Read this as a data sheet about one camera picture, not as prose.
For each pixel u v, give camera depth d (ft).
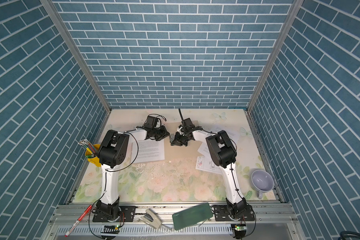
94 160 2.71
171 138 3.35
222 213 2.40
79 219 2.34
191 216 2.38
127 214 2.44
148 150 3.35
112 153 1.88
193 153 3.16
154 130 2.98
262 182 2.75
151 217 2.32
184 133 3.05
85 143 2.68
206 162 3.02
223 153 1.94
